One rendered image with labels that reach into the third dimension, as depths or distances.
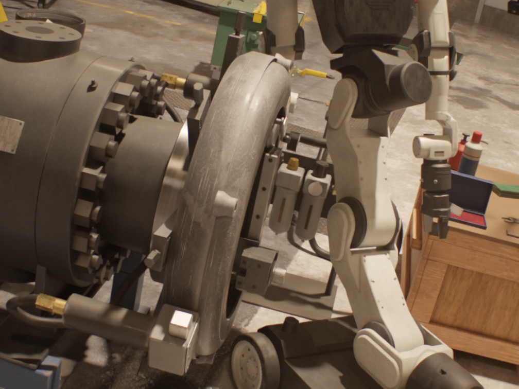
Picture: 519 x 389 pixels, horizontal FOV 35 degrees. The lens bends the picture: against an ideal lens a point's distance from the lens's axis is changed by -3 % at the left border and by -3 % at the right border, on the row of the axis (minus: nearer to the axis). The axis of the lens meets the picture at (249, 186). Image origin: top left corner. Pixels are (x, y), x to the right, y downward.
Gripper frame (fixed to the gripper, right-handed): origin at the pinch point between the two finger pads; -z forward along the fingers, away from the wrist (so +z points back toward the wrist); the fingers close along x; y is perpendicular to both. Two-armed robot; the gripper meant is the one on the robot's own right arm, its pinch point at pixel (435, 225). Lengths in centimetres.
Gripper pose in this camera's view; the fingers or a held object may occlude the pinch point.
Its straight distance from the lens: 250.0
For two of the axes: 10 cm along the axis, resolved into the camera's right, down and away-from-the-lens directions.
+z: -0.2, -9.9, -1.4
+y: -9.8, 0.5, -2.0
